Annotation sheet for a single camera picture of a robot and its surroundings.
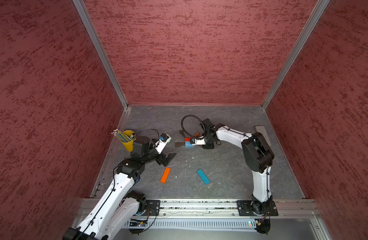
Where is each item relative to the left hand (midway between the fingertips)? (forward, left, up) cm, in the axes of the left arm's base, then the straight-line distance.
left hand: (167, 150), depth 77 cm
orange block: (-7, +3, -17) cm, 19 cm away
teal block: (-8, -20, -17) cm, 27 cm away
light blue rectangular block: (+9, -11, -10) cm, 17 cm away
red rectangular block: (+10, -11, -5) cm, 15 cm away
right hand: (+13, -22, -16) cm, 31 cm away
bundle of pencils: (+11, +29, -3) cm, 31 cm away
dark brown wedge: (+24, -6, -19) cm, 31 cm away
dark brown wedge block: (+13, -5, -16) cm, 21 cm away
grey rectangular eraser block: (+24, -63, -14) cm, 69 cm away
